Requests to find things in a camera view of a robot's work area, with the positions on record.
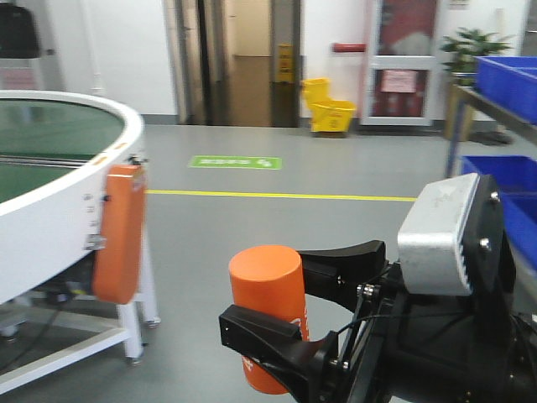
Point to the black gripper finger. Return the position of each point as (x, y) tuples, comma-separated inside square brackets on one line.
[(260, 331), (348, 264)]

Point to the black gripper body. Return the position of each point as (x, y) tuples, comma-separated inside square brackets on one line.
[(419, 357)]

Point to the orange cylinder capacitor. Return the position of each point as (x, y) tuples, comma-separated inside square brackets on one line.
[(264, 277)]

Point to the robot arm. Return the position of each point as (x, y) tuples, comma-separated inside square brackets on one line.
[(524, 369)]

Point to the round white green-belt conveyor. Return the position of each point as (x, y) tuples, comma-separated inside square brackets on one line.
[(50, 218)]

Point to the yellow mop bucket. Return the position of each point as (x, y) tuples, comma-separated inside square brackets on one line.
[(329, 109)]

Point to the orange padded box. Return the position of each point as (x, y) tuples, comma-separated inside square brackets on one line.
[(119, 235)]

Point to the blue plastic bin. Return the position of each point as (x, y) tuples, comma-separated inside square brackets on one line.
[(512, 84), (503, 168)]

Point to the white framed glass cabinet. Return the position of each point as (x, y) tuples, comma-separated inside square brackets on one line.
[(400, 63)]

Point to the yellow floor sign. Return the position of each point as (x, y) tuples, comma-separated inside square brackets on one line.
[(285, 63)]

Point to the potted plant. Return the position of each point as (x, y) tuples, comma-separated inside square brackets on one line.
[(470, 46)]

